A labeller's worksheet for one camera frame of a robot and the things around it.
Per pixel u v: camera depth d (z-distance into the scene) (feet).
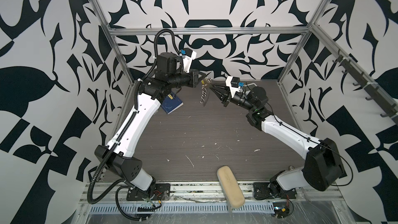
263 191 2.43
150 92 1.55
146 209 2.39
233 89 1.93
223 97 2.15
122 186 2.16
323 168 1.40
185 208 2.13
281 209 2.34
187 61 1.94
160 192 2.39
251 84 3.72
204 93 2.16
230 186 2.39
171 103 3.51
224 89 2.09
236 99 2.07
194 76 1.89
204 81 2.26
